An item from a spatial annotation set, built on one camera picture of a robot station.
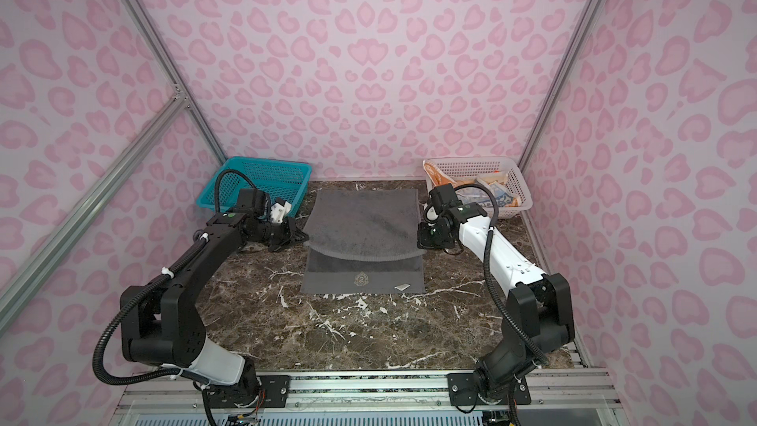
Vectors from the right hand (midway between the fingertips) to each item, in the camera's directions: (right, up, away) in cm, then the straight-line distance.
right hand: (422, 240), depth 84 cm
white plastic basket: (+20, +24, +22) cm, 38 cm away
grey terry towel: (-17, -1, +6) cm, 19 cm away
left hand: (-32, +2, +1) cm, 33 cm away
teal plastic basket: (-53, +21, +33) cm, 66 cm away
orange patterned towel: (+33, +19, +32) cm, 50 cm away
